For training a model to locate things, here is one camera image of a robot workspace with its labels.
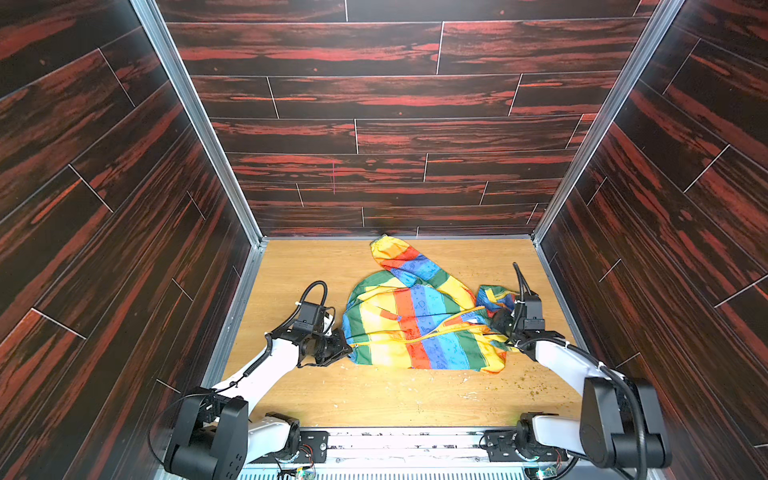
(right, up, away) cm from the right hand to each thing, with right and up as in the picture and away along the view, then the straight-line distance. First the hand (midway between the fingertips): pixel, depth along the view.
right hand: (507, 316), depth 92 cm
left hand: (-47, -8, -7) cm, 48 cm away
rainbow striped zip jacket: (-28, -1, +2) cm, 28 cm away
